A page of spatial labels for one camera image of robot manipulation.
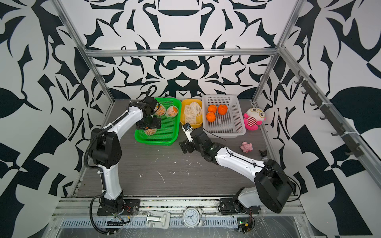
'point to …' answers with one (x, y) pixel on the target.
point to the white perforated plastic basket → (230, 125)
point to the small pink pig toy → (246, 147)
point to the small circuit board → (244, 224)
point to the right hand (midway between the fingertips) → (186, 135)
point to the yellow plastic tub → (184, 102)
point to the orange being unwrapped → (212, 108)
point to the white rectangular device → (156, 219)
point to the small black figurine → (263, 153)
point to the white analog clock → (191, 217)
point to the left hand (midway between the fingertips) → (150, 124)
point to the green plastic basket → (169, 133)
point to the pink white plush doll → (253, 118)
